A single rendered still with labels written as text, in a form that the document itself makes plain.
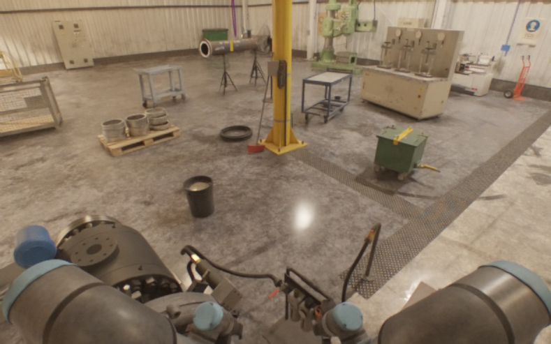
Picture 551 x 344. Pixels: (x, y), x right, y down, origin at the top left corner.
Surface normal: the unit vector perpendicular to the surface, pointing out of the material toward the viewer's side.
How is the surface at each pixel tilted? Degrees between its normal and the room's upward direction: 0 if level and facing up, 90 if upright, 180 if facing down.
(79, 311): 20
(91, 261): 0
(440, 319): 37
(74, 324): 31
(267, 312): 0
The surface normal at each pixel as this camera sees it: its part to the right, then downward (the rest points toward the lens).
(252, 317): 0.00, -0.87
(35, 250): 0.69, 0.36
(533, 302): 0.22, -0.45
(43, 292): -0.11, -0.72
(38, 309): -0.25, -0.45
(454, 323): -0.44, -0.62
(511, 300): 0.11, -0.69
